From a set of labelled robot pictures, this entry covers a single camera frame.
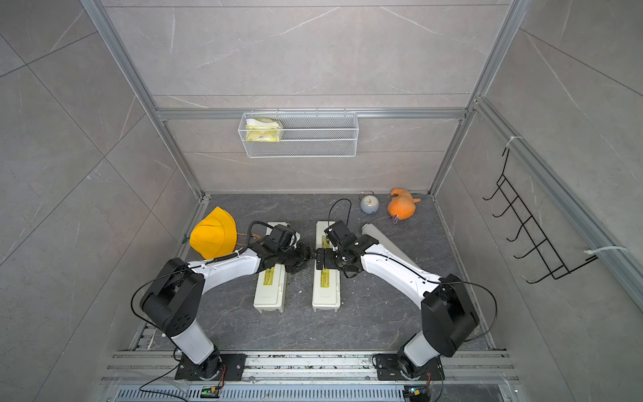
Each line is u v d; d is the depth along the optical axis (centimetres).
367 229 100
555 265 60
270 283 82
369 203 111
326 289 80
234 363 74
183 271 50
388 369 73
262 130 87
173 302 46
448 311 42
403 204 107
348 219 116
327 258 75
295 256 80
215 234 104
